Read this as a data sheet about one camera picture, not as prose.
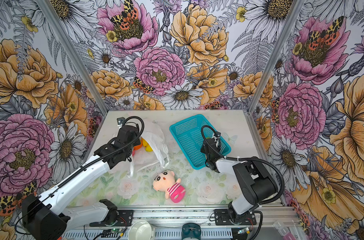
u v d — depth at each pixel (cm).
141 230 70
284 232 69
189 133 108
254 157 51
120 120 65
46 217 37
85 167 48
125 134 57
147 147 97
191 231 64
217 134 82
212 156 73
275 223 72
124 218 73
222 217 74
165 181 78
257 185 46
